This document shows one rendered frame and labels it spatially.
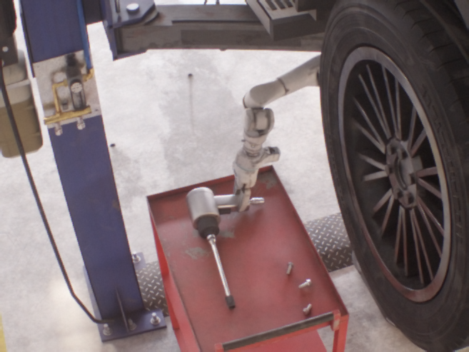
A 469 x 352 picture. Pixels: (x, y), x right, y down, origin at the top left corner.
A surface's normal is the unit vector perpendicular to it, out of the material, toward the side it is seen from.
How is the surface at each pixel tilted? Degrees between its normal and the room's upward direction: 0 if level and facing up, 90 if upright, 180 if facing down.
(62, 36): 90
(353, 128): 78
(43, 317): 0
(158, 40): 90
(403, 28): 60
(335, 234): 0
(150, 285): 0
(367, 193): 38
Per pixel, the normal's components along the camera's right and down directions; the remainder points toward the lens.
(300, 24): 0.29, 0.63
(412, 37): -0.84, -0.11
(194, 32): -0.11, 0.67
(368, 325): -0.05, -0.74
